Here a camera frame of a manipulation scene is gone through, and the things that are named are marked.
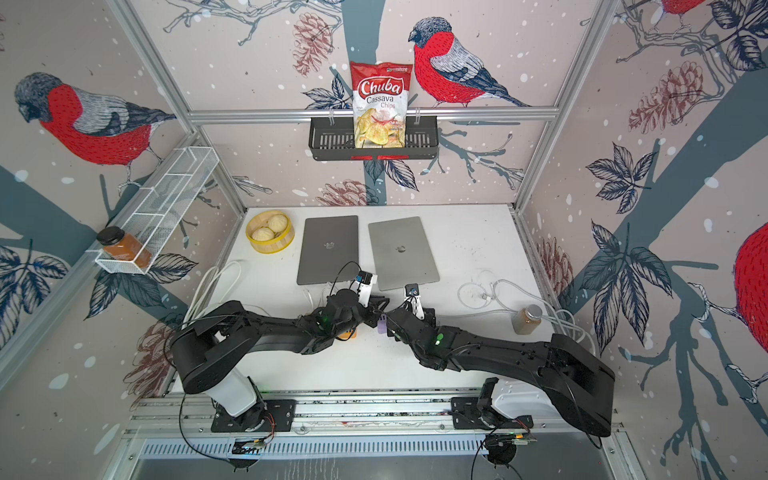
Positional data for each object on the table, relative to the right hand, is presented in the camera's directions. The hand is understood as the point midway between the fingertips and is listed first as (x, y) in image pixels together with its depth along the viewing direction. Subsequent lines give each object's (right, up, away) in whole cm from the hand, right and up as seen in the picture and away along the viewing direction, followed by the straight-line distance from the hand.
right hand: (402, 312), depth 84 cm
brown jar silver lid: (+34, -2, -2) cm, 35 cm away
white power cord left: (-64, +5, +9) cm, 64 cm away
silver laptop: (0, +15, +20) cm, 26 cm away
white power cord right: (+53, -5, +8) cm, 53 cm away
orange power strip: (-15, -5, -6) cm, 16 cm away
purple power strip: (-5, -1, -6) cm, 9 cm away
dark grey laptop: (-27, +18, +23) cm, 40 cm away
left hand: (-3, +4, +1) cm, 5 cm away
